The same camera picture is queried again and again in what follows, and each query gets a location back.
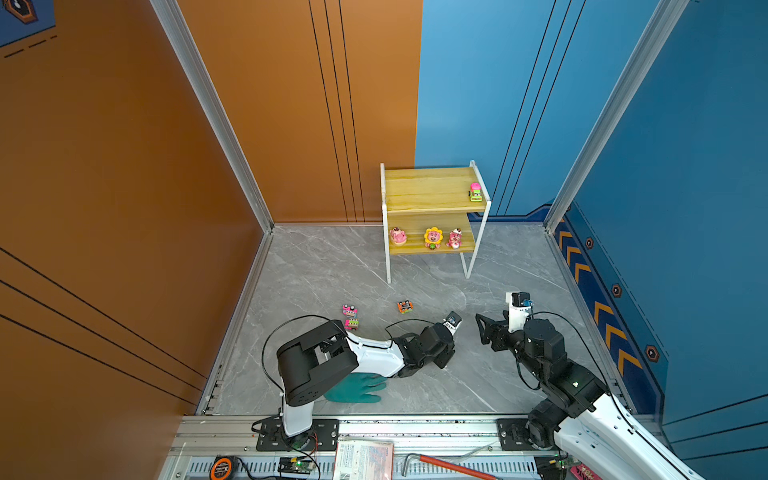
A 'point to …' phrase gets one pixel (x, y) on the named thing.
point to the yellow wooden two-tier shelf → (433, 211)
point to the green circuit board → (296, 465)
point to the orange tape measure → (221, 469)
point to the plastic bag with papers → (363, 460)
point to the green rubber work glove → (357, 388)
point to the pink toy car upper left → (349, 311)
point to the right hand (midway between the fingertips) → (486, 315)
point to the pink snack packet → (583, 472)
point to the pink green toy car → (351, 324)
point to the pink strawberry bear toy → (455, 238)
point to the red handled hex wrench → (422, 458)
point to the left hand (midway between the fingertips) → (452, 339)
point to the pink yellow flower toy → (433, 237)
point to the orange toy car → (405, 307)
